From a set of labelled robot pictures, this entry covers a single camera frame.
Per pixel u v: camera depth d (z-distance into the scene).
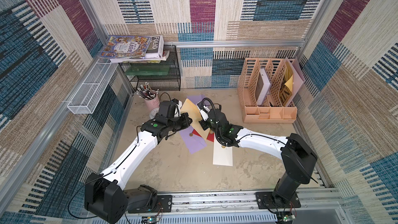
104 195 0.38
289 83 0.89
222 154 0.90
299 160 0.45
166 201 0.74
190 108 0.76
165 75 1.17
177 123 0.66
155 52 0.80
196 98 1.21
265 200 0.73
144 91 0.97
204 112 0.70
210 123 0.65
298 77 0.85
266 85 0.96
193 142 0.95
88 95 0.73
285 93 0.97
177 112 0.63
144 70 1.00
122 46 0.81
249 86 1.16
